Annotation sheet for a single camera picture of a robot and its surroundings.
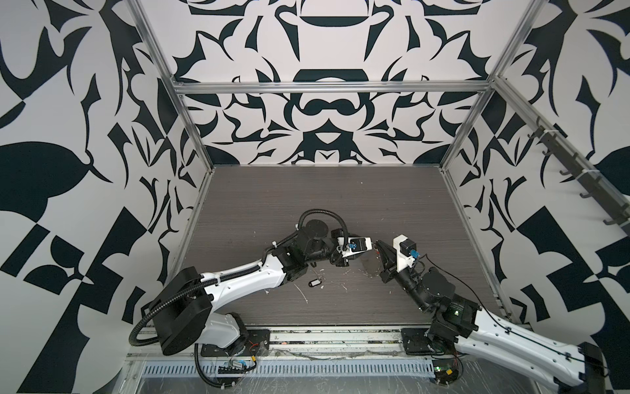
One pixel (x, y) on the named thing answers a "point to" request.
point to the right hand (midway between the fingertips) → (377, 241)
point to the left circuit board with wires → (237, 366)
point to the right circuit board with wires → (445, 370)
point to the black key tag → (314, 282)
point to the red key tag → (377, 252)
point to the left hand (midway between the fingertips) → (364, 233)
